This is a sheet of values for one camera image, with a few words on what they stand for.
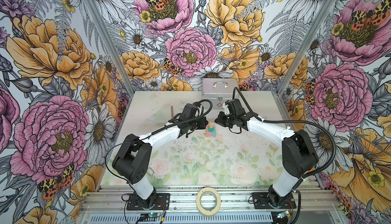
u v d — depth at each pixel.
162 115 1.08
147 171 0.50
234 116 0.71
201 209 0.70
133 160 0.46
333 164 0.78
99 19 0.82
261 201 0.74
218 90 1.03
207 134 0.94
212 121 0.89
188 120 0.63
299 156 0.47
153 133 0.53
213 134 0.94
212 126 0.90
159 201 0.73
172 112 1.10
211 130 0.94
